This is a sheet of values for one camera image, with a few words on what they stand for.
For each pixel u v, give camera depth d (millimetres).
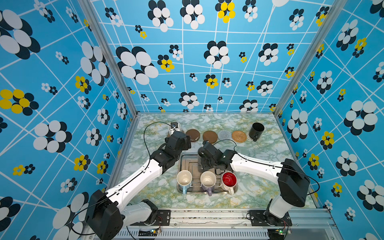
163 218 736
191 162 938
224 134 1058
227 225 725
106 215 381
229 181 845
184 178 843
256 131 973
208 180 853
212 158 631
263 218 733
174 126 655
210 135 1060
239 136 1050
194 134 1062
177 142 571
